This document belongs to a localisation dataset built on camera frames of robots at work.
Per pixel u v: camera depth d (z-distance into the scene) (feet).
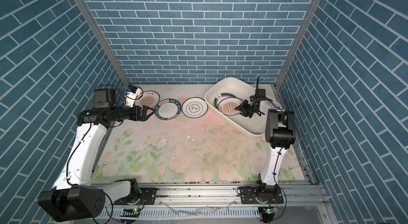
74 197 1.19
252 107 2.89
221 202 2.42
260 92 2.79
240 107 3.08
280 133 1.80
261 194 2.19
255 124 3.23
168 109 3.49
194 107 3.55
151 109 2.27
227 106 3.45
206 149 2.92
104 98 1.80
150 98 3.65
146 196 2.40
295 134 1.81
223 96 3.67
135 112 2.09
